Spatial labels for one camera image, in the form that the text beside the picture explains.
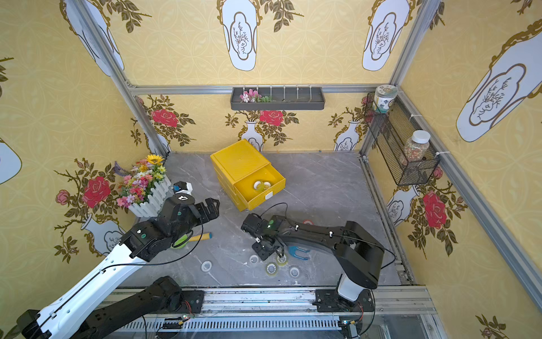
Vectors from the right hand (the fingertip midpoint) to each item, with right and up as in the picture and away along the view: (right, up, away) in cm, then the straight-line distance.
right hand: (266, 244), depth 84 cm
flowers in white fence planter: (-51, +22, +4) cm, 56 cm away
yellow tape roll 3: (+6, -6, 0) cm, 9 cm away
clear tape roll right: (+11, -8, -3) cm, 14 cm away
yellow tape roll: (-4, +23, +4) cm, 24 cm away
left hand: (-22, +17, -10) cm, 30 cm away
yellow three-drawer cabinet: (-8, +28, 0) cm, 29 cm away
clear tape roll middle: (-5, -6, 0) cm, 8 cm away
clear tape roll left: (-24, -8, -2) cm, 26 cm away
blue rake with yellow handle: (+11, -4, +5) cm, 13 cm away
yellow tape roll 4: (+2, -9, -3) cm, 9 cm away
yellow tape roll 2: (0, +23, +4) cm, 23 cm away
